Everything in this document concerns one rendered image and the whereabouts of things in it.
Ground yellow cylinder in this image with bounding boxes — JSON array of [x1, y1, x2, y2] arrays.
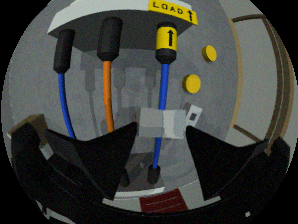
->
[[202, 45, 217, 61], [181, 73, 201, 93]]

